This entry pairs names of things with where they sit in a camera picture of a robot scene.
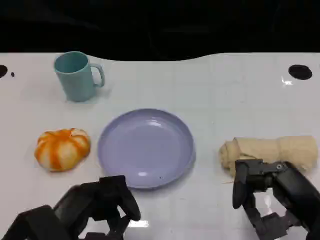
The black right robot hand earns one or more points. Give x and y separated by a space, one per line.
287 185

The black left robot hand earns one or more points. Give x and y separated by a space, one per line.
82 202

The beige towel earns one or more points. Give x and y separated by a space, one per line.
275 148

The orange and white bread roll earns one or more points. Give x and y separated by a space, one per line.
61 150

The lilac plate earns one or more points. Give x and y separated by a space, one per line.
146 150

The pale green mug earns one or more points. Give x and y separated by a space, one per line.
75 82

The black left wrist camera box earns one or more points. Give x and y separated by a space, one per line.
30 225

